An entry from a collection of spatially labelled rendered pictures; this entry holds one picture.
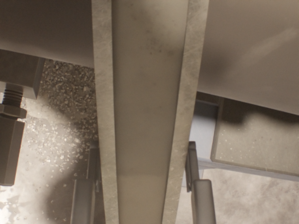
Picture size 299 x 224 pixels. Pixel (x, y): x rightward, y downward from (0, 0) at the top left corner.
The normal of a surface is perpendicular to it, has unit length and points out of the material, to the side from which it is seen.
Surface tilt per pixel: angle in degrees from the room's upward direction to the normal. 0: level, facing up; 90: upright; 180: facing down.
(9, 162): 60
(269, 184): 0
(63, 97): 2
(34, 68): 4
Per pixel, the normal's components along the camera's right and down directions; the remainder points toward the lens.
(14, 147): 0.93, 0.14
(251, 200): 0.22, -0.14
